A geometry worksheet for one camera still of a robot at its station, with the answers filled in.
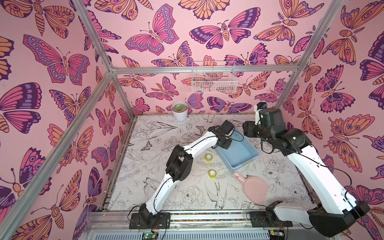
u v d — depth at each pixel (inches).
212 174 34.6
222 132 28.2
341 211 14.5
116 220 39.3
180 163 23.1
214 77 37.3
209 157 37.7
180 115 43.6
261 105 23.3
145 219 25.3
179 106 43.1
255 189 32.7
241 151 39.6
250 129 24.0
